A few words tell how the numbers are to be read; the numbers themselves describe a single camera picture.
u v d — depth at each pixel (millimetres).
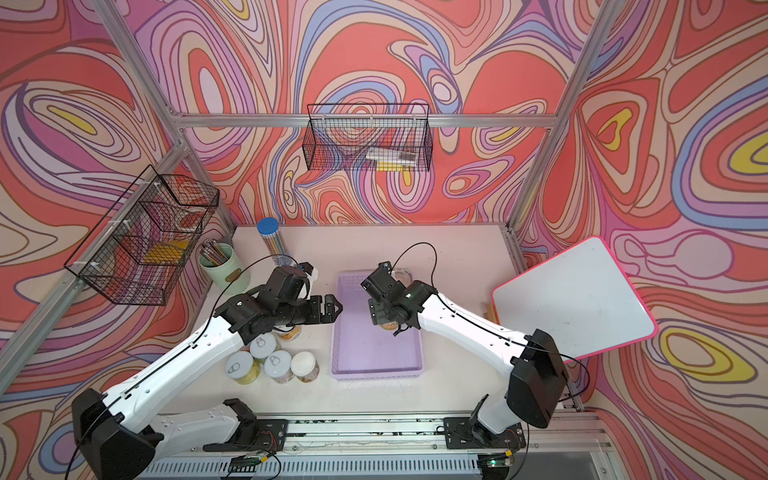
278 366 798
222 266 899
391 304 574
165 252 717
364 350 886
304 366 788
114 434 370
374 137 959
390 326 816
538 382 414
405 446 730
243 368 796
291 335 884
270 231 936
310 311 664
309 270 700
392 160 908
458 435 721
